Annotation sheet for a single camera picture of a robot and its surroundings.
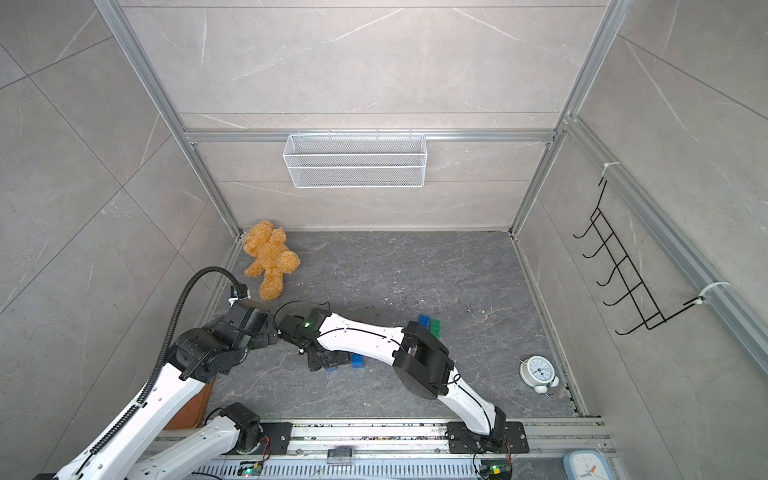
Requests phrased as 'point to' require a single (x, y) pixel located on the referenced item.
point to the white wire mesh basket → (355, 161)
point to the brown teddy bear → (271, 256)
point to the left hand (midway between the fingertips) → (258, 322)
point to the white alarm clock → (538, 372)
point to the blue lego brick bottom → (358, 361)
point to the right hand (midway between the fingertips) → (332, 364)
